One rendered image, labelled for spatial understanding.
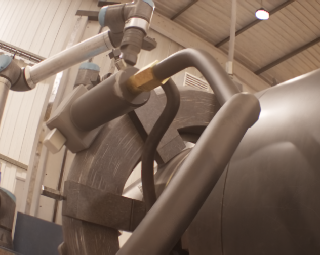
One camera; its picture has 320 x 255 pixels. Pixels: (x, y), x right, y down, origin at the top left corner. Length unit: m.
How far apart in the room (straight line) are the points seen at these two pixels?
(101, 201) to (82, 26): 1.52
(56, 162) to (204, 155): 1.72
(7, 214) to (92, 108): 1.03
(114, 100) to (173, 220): 0.51
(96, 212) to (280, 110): 0.42
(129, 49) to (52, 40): 9.25
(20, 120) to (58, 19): 2.91
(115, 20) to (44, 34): 9.11
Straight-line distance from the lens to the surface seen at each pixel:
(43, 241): 1.87
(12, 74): 1.90
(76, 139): 0.95
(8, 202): 1.81
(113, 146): 0.97
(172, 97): 0.75
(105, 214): 0.91
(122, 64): 1.01
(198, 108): 1.14
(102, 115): 0.85
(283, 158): 0.62
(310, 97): 0.66
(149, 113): 1.01
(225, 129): 0.35
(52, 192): 0.86
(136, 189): 1.55
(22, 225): 1.91
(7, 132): 9.69
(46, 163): 2.04
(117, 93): 0.78
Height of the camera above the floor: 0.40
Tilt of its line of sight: 24 degrees up
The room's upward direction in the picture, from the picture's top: 10 degrees clockwise
